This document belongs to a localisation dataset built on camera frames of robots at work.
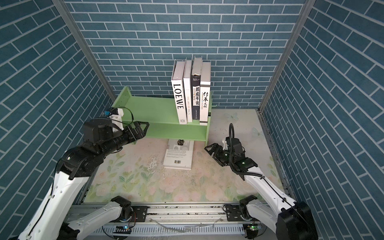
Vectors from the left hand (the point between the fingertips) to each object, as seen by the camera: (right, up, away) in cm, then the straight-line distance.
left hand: (144, 126), depth 63 cm
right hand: (+27, -13, +17) cm, 35 cm away
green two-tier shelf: (+4, +6, +14) cm, 16 cm away
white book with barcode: (+10, -19, +27) cm, 35 cm away
